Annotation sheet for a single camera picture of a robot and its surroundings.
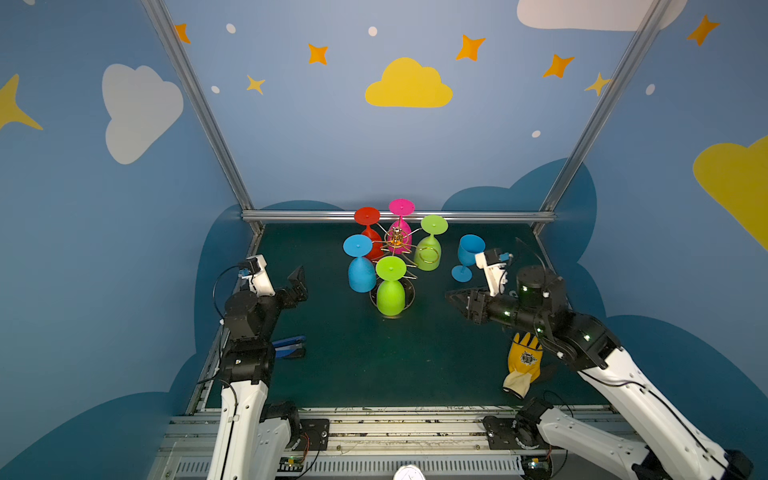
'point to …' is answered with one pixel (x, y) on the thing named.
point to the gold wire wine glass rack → (410, 278)
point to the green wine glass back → (427, 254)
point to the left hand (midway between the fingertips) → (282, 269)
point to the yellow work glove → (525, 360)
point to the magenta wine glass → (399, 236)
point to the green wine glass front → (391, 297)
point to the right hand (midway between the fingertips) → (453, 291)
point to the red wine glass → (368, 216)
